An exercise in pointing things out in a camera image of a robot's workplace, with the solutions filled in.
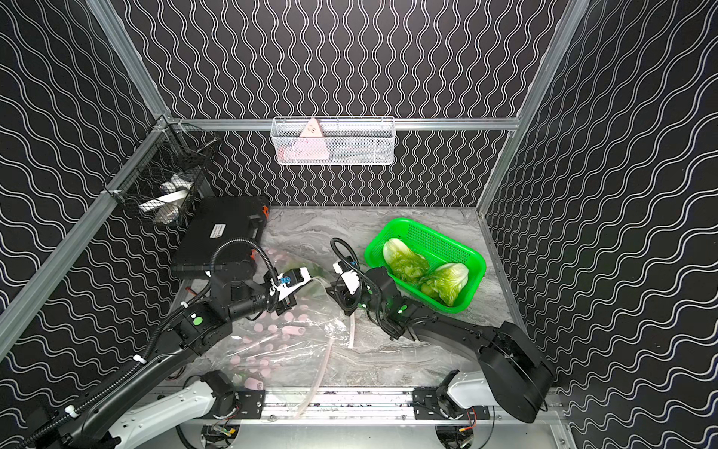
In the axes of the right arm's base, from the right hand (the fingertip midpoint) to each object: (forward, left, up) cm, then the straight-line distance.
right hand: (330, 285), depth 78 cm
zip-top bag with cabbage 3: (-21, +10, -17) cm, 29 cm away
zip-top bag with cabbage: (-1, +6, -14) cm, 16 cm away
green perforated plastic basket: (+24, -36, -14) cm, 45 cm away
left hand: (-3, +4, +12) cm, 13 cm away
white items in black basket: (+15, +43, +19) cm, 49 cm away
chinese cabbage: (+13, -22, -8) cm, 27 cm away
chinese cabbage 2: (+5, -35, -8) cm, 36 cm away
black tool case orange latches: (+28, +43, -8) cm, 52 cm away
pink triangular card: (+40, +8, +19) cm, 46 cm away
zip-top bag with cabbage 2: (-12, +14, -13) cm, 22 cm away
